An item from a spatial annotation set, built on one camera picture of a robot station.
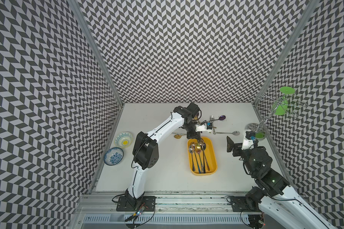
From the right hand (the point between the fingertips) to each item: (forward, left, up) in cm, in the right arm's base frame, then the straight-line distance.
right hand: (236, 138), depth 73 cm
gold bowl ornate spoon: (+6, +17, -22) cm, 28 cm away
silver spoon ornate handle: (+5, +22, -22) cm, 31 cm away
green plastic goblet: (+14, -25, +8) cm, 30 cm away
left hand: (+6, +19, -9) cm, 22 cm away
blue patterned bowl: (0, +72, -20) cm, 74 cm away
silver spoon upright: (+30, +4, -21) cm, 37 cm away
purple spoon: (+28, -2, -18) cm, 34 cm away
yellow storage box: (0, +10, -20) cm, 22 cm away
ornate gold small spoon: (+14, +31, -21) cm, 40 cm away
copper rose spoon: (+4, +17, -9) cm, 20 cm away
